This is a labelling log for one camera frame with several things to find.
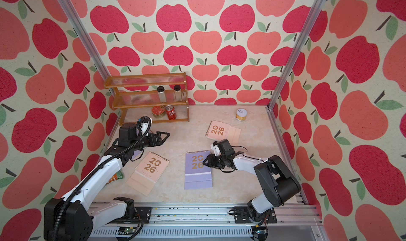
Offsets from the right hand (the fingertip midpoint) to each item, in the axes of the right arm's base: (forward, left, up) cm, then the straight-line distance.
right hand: (205, 165), depth 89 cm
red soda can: (+32, +26, +9) cm, 42 cm away
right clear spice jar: (+37, +21, +21) cm, 48 cm away
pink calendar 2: (+25, -7, 0) cm, 26 cm away
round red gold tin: (+36, +38, +4) cm, 52 cm away
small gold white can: (+39, -22, +2) cm, 45 cm away
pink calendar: (-6, +32, 0) cm, 32 cm away
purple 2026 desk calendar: (-5, +4, -2) cm, 7 cm away
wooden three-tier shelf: (+46, +57, +10) cm, 74 cm away
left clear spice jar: (+35, +31, +24) cm, 53 cm away
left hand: (+5, +22, +19) cm, 29 cm away
